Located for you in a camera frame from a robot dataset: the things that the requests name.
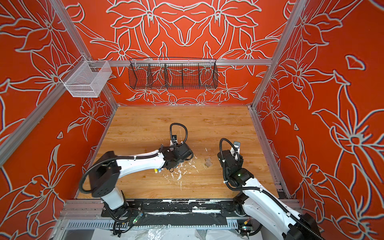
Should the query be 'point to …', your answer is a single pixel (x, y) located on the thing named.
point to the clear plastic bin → (86, 78)
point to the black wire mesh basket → (170, 73)
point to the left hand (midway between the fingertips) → (179, 152)
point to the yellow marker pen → (156, 170)
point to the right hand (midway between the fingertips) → (230, 152)
